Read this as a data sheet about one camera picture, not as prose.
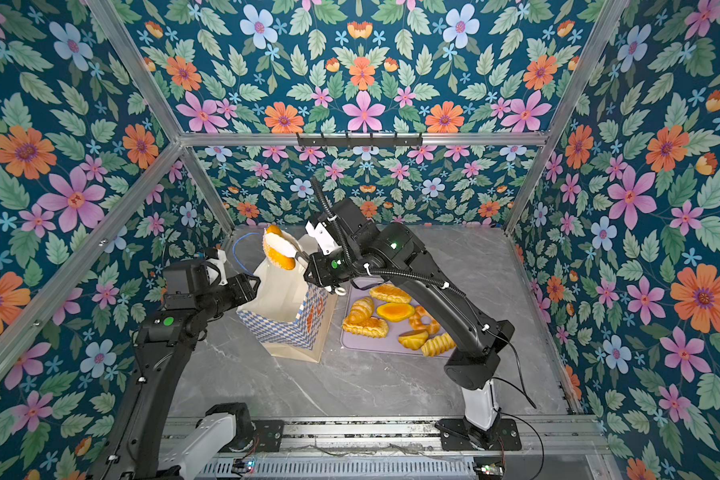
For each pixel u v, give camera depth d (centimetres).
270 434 74
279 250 66
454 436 72
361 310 88
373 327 88
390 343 87
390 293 95
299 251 65
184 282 52
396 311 93
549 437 75
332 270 53
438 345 83
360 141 93
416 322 91
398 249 43
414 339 84
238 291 64
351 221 46
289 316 94
